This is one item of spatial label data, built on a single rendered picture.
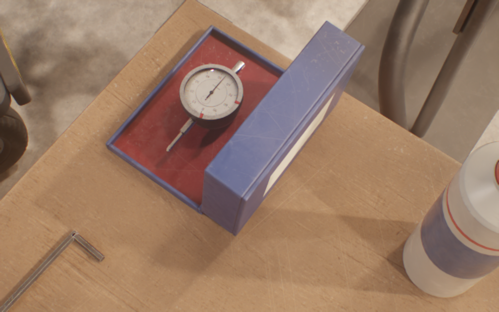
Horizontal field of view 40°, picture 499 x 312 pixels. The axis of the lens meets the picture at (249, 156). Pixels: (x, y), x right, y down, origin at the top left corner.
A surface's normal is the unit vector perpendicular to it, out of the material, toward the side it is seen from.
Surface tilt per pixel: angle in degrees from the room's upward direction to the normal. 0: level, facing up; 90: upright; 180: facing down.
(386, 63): 53
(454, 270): 90
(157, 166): 0
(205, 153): 0
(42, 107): 0
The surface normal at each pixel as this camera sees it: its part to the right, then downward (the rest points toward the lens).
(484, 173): -0.65, -0.45
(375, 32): 0.00, -0.40
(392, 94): -0.09, 0.50
